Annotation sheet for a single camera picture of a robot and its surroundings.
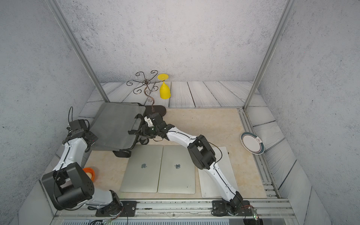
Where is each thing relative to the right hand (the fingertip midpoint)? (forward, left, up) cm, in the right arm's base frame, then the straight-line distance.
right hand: (136, 135), depth 87 cm
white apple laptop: (-27, -43, -14) cm, 53 cm away
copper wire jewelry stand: (+31, -2, -7) cm, 32 cm away
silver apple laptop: (-17, -4, -14) cm, 22 cm away
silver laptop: (-17, -26, -13) cm, 33 cm away
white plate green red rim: (+5, -77, -17) cm, 79 cm away
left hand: (-4, +27, +1) cm, 27 cm away
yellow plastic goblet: (+31, -15, +9) cm, 36 cm away
